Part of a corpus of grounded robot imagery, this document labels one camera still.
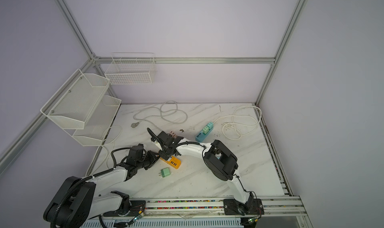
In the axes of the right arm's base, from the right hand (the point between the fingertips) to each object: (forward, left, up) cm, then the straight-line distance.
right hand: (161, 152), depth 89 cm
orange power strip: (-6, -8, -1) cm, 10 cm away
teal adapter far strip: (+19, -30, +3) cm, 35 cm away
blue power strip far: (+12, -24, -2) cm, 27 cm away
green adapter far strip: (+14, -27, +3) cm, 31 cm away
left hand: (-3, +1, -2) cm, 4 cm away
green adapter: (-11, -3, -3) cm, 12 cm away
